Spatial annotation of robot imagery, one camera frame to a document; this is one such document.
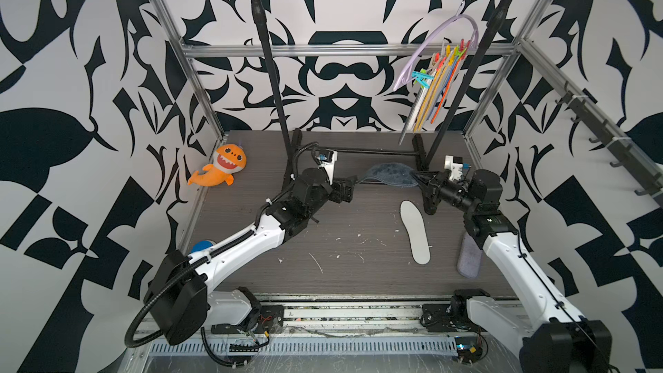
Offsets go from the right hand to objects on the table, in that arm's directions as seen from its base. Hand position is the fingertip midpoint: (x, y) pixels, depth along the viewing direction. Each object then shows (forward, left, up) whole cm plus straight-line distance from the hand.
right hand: (410, 171), depth 73 cm
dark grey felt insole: (+2, +4, -3) cm, 5 cm away
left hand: (+4, +20, -3) cm, 20 cm away
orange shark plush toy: (+20, +62, -19) cm, 68 cm away
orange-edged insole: (-4, -7, -28) cm, 29 cm away
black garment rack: (+29, -17, -25) cm, 42 cm away
